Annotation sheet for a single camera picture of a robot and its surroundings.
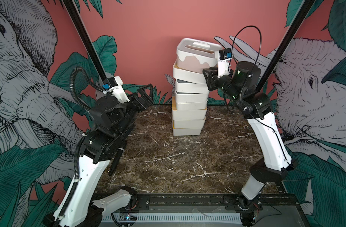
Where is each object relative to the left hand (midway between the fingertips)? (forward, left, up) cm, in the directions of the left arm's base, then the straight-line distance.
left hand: (145, 87), depth 52 cm
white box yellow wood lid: (+12, -20, -45) cm, 51 cm away
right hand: (+10, -24, +3) cm, 26 cm away
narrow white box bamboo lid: (+11, -20, -22) cm, 32 cm away
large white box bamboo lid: (+13, -21, -41) cm, 48 cm away
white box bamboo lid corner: (+11, -22, -26) cm, 36 cm away
